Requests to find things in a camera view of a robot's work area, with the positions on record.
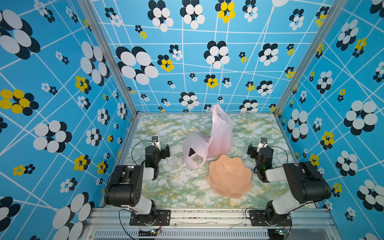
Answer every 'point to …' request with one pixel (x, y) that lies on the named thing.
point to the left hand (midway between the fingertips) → (161, 144)
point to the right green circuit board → (276, 234)
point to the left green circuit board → (146, 233)
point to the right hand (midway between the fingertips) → (261, 145)
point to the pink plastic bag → (198, 147)
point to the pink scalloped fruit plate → (229, 177)
